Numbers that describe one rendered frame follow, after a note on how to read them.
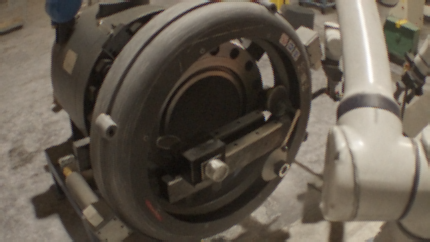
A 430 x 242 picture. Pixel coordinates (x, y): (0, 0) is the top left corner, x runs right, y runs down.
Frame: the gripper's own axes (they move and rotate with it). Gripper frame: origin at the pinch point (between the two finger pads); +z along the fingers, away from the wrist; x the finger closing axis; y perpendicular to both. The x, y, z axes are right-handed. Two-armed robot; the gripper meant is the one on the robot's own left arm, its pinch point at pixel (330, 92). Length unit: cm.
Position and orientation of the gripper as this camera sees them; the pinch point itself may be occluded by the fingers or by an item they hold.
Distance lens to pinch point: 168.0
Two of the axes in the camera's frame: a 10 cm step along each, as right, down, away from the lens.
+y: 9.8, -1.0, 1.6
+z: 0.0, 8.7, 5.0
